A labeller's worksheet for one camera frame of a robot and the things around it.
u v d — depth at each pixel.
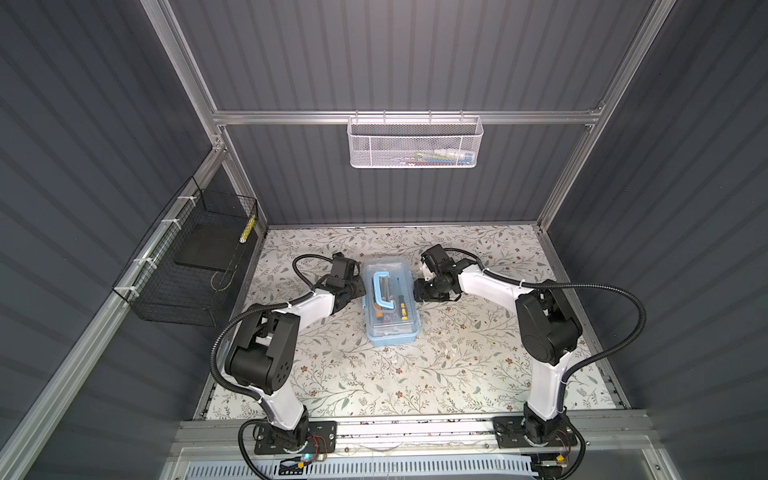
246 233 0.81
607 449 0.74
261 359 0.47
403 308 0.87
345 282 0.76
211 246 0.75
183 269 0.72
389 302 0.85
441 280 0.71
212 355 0.43
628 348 0.79
